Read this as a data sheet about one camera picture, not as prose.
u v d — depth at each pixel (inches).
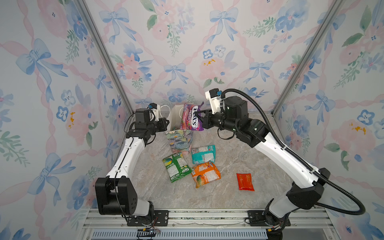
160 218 29.3
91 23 29.0
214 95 21.0
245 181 33.7
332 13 27.8
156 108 28.8
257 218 28.8
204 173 33.8
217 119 21.3
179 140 33.2
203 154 36.5
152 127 27.0
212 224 29.0
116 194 15.9
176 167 34.6
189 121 25.9
